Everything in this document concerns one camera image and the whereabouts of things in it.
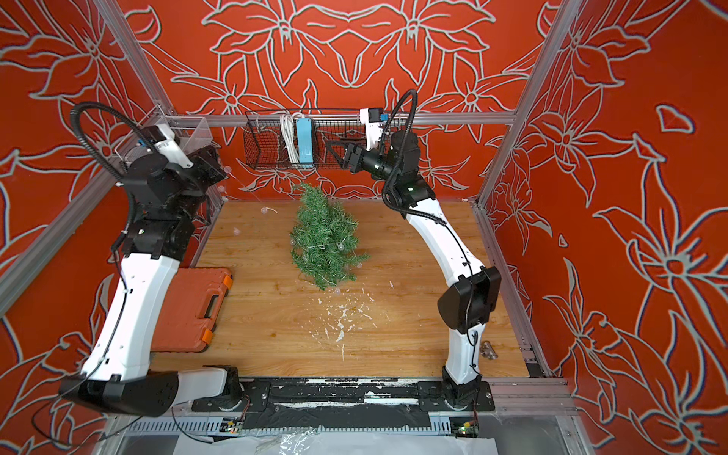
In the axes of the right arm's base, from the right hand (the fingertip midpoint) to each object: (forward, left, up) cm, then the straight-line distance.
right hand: (327, 141), depth 65 cm
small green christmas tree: (-14, +1, -20) cm, 24 cm away
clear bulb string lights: (-5, +19, -18) cm, 27 cm away
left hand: (-5, +25, +3) cm, 25 cm away
